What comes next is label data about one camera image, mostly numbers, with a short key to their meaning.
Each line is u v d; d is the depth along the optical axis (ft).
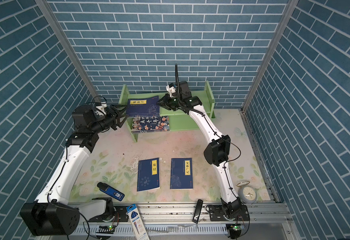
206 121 1.99
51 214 1.21
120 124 2.25
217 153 1.93
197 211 2.37
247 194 2.53
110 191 2.55
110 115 2.04
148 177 2.77
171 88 2.64
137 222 2.29
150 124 3.05
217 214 2.41
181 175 2.83
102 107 2.19
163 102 2.67
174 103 2.47
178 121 3.09
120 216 2.38
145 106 2.73
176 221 2.40
